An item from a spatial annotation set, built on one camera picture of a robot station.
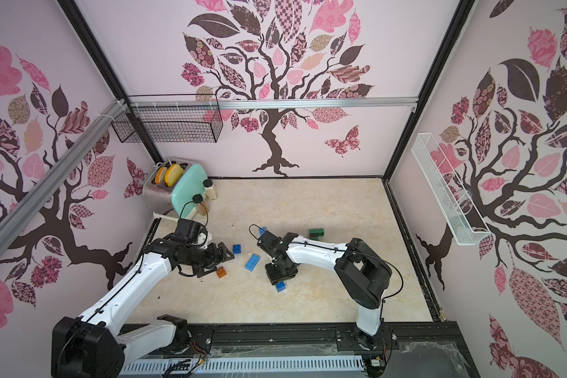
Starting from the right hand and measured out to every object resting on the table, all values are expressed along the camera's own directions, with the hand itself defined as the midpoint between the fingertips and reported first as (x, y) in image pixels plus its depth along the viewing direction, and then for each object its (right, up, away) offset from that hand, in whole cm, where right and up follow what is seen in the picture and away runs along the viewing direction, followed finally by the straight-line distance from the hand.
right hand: (278, 282), depth 84 cm
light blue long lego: (-9, +16, +22) cm, 28 cm away
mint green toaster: (-43, +37, +11) cm, 57 cm away
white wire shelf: (+54, +25, -18) cm, 63 cm away
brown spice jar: (-35, +28, +17) cm, 48 cm away
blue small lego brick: (+1, -1, -2) cm, 2 cm away
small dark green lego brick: (+15, +16, +15) cm, 26 cm away
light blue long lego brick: (-10, +6, +6) cm, 13 cm away
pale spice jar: (-34, +34, +26) cm, 54 cm away
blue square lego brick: (-17, +10, +10) cm, 22 cm away
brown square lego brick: (-22, +3, +3) cm, 22 cm away
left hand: (-18, +7, -4) cm, 20 cm away
